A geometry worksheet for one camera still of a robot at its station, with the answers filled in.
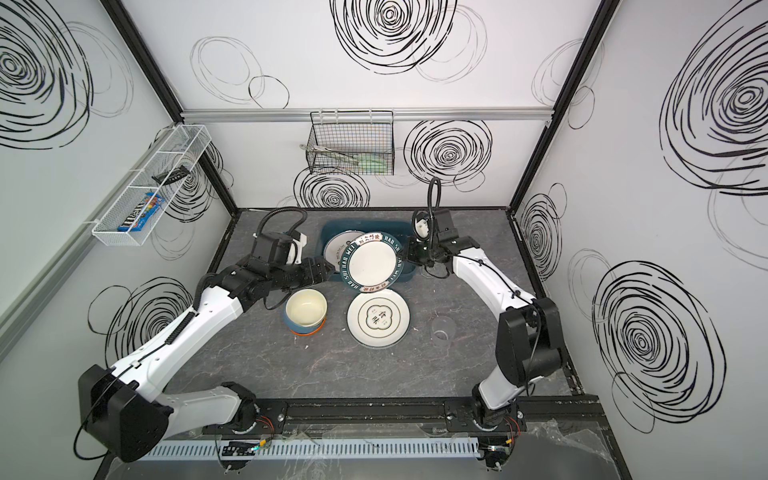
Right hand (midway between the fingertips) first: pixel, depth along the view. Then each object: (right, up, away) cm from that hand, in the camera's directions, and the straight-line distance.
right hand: (394, 253), depth 85 cm
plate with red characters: (-21, +2, +24) cm, 32 cm away
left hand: (-18, -4, -7) cm, 19 cm away
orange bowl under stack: (-25, -21, -2) cm, 33 cm away
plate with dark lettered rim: (-7, -3, +5) cm, 9 cm away
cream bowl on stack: (-26, -16, +1) cm, 30 cm away
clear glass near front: (+14, -23, +2) cm, 27 cm away
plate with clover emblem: (-5, -21, +4) cm, 22 cm away
